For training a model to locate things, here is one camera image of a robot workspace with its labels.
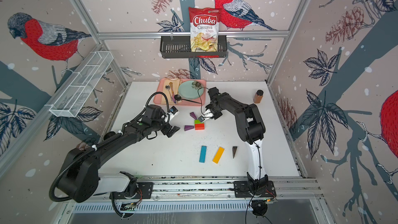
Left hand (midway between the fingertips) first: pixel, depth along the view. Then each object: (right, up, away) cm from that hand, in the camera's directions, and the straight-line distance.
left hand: (176, 118), depth 86 cm
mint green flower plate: (+4, +17, +29) cm, 34 cm away
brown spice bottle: (+53, +12, +17) cm, 57 cm away
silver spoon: (-12, +20, +31) cm, 39 cm away
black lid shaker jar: (-34, -8, -6) cm, 36 cm away
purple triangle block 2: (+5, -7, +7) cm, 11 cm away
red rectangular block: (+14, -6, +8) cm, 17 cm away
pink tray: (-19, +10, +28) cm, 35 cm away
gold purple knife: (-10, +23, +35) cm, 43 cm away
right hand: (+20, +3, +16) cm, 26 cm away
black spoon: (-3, +12, +23) cm, 26 cm away
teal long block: (+15, -20, -1) cm, 25 cm away
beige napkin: (-10, +18, +31) cm, 38 cm away
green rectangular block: (+12, -4, +11) cm, 17 cm away
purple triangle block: (+8, +1, +14) cm, 17 cm away
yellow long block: (+24, -20, -1) cm, 32 cm away
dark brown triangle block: (+33, -17, -1) cm, 37 cm away
